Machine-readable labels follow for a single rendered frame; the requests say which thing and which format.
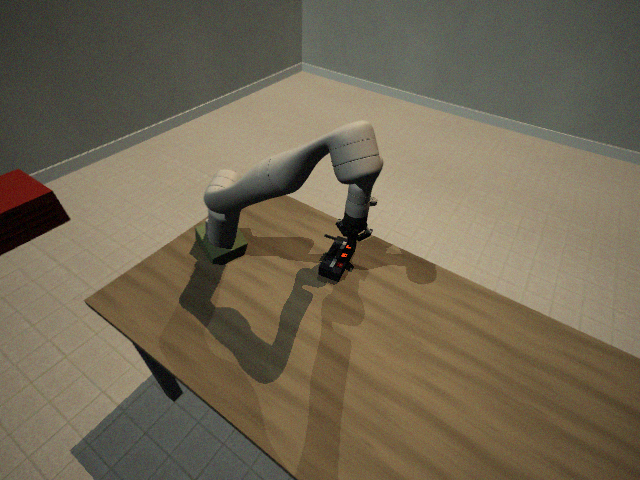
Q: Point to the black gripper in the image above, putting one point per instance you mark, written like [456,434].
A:
[350,227]

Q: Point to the black power strip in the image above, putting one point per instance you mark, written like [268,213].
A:
[336,259]

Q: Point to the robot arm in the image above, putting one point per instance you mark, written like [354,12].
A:
[355,157]

